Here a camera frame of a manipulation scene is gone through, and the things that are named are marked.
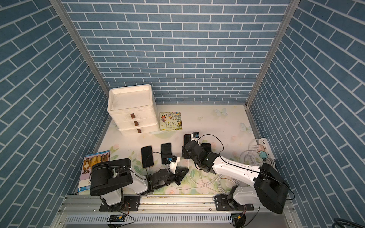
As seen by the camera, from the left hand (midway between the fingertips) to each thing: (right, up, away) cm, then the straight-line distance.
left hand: (191, 174), depth 79 cm
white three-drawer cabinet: (-35, +37, +6) cm, 51 cm away
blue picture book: (-64, +5, +8) cm, 64 cm away
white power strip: (+50, +15, +18) cm, 55 cm away
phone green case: (-17, +9, +14) cm, 23 cm away
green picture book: (-16, +29, +30) cm, 45 cm away
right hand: (-2, +14, +5) cm, 15 cm away
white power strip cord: (+49, +5, +8) cm, 50 cm away
